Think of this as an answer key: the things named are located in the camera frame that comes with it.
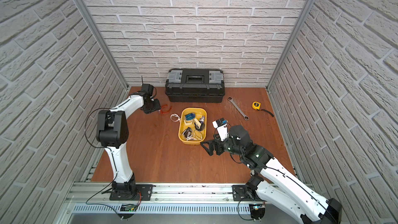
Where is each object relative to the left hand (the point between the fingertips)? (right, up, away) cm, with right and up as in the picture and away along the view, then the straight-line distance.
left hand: (158, 105), depth 101 cm
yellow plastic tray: (+23, -13, -6) cm, 27 cm away
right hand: (+33, -16, -30) cm, 47 cm away
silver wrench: (+59, -9, 0) cm, 59 cm away
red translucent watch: (+2, -3, +8) cm, 9 cm away
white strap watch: (+11, -8, -1) cm, 14 cm away
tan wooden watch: (+26, -11, -6) cm, 29 cm away
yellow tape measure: (+68, 0, +5) cm, 68 cm away
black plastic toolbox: (+23, +13, -3) cm, 27 cm away
